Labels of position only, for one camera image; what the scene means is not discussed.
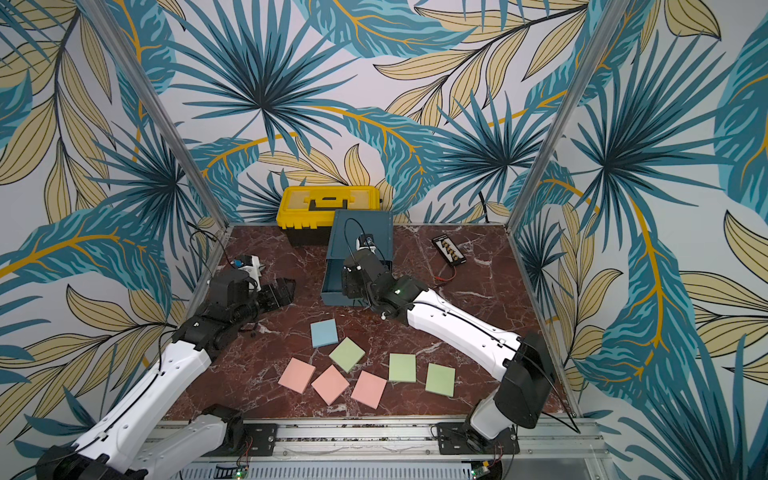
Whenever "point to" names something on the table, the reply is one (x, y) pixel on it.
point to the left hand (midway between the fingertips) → (282, 290)
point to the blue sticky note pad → (324, 333)
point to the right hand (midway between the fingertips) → (356, 272)
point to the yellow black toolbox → (307, 214)
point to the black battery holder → (447, 247)
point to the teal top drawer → (332, 292)
